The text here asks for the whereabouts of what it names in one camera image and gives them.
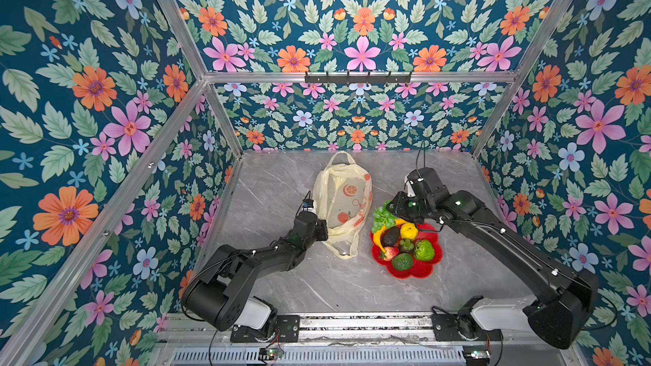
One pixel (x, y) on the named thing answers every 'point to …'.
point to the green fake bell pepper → (424, 250)
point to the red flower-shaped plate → (420, 268)
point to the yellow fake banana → (376, 237)
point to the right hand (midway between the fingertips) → (387, 205)
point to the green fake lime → (403, 262)
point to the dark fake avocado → (390, 235)
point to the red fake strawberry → (390, 253)
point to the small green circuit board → (269, 353)
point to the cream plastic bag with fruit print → (342, 195)
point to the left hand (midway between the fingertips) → (328, 215)
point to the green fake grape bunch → (382, 217)
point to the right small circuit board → (476, 356)
